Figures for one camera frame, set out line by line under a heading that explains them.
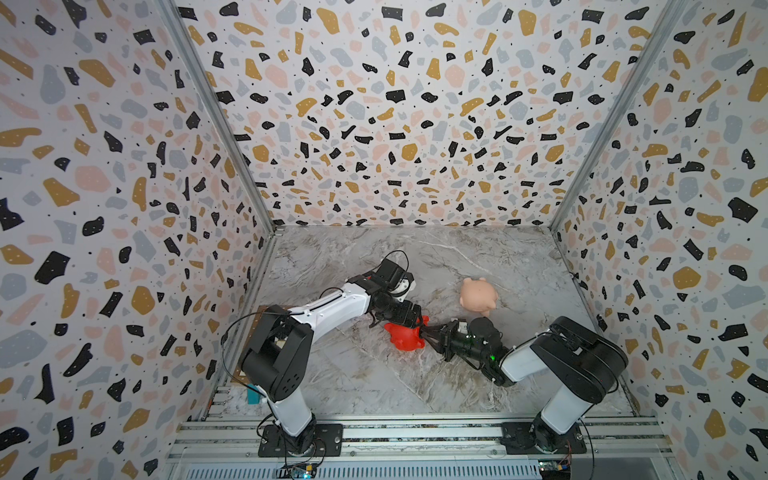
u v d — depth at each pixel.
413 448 0.73
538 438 0.66
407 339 0.84
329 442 0.73
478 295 0.93
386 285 0.71
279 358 0.45
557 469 0.71
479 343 0.70
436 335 0.80
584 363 0.48
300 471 0.70
